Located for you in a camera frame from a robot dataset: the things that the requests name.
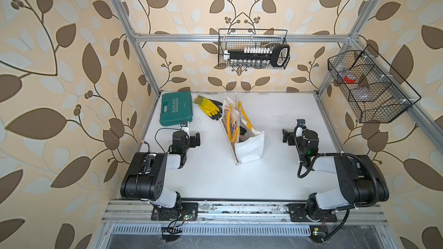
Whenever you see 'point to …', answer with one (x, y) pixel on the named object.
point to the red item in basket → (349, 80)
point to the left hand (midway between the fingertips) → (186, 131)
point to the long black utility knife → (242, 131)
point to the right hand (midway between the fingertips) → (293, 129)
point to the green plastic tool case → (176, 107)
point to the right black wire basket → (376, 93)
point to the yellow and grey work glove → (211, 108)
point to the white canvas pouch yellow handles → (247, 143)
